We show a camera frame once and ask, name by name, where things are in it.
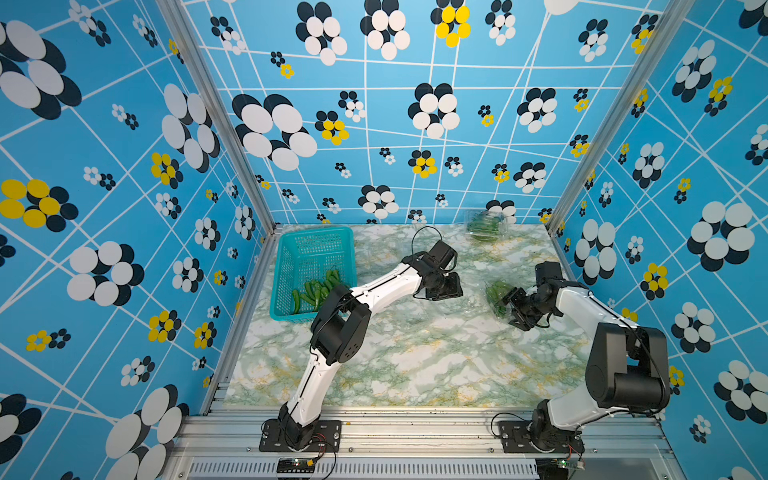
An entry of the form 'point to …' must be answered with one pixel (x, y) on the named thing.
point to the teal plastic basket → (312, 264)
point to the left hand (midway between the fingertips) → (464, 291)
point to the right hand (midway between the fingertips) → (506, 308)
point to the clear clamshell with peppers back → (486, 226)
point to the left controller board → (295, 465)
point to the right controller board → (556, 468)
